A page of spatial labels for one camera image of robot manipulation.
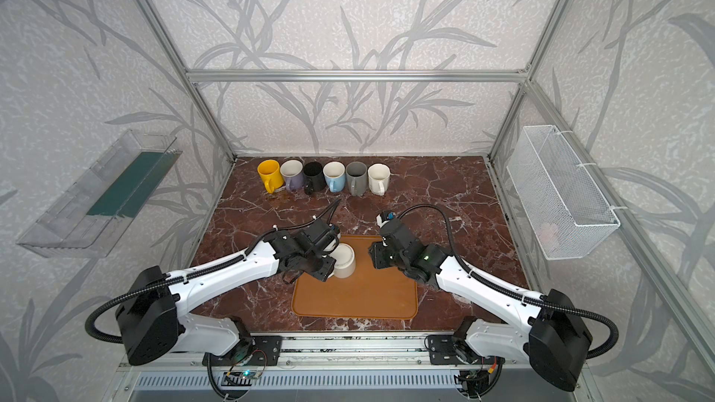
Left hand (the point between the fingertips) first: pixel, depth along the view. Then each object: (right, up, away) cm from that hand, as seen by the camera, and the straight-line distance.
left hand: (332, 260), depth 82 cm
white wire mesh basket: (+56, +17, -20) cm, 62 cm away
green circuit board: (-19, -26, -12) cm, 34 cm away
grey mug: (+6, +27, +21) cm, 34 cm away
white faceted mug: (+14, +25, +20) cm, 35 cm away
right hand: (+12, +6, -1) cm, 14 cm away
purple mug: (-20, +27, +27) cm, 43 cm away
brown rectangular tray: (+11, -10, +1) cm, 15 cm away
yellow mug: (-27, +26, +23) cm, 44 cm away
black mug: (-11, +25, +23) cm, 35 cm away
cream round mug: (+4, 0, 0) cm, 4 cm away
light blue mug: (-3, +26, +21) cm, 34 cm away
